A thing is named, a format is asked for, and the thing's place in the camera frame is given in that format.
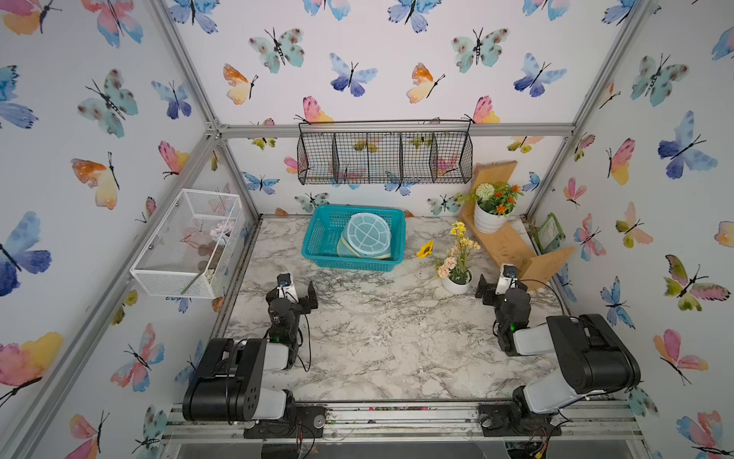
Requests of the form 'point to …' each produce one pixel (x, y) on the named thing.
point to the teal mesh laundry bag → (367, 235)
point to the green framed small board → (548, 232)
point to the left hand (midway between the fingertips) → (298, 280)
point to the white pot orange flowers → (494, 204)
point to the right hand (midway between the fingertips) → (502, 274)
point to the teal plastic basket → (327, 222)
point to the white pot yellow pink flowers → (455, 268)
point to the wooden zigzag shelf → (511, 246)
